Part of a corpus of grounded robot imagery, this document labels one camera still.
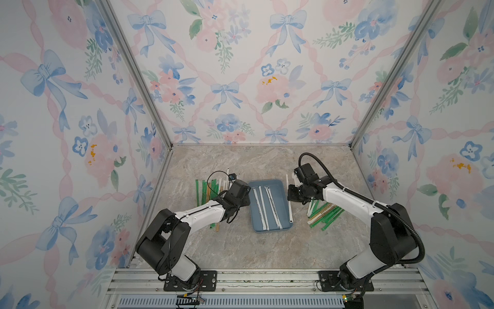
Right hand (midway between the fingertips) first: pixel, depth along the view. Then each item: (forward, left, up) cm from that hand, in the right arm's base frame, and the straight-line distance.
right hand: (289, 195), depth 89 cm
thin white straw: (-11, +11, -7) cm, 17 cm away
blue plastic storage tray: (-2, +9, -6) cm, 11 cm away
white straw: (+3, +8, -7) cm, 11 cm away
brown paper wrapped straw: (+4, +40, -6) cm, 40 cm away
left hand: (+1, +20, -1) cm, 20 cm away
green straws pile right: (-4, -15, -8) cm, 18 cm away
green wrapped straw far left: (+5, +46, -7) cm, 47 cm away
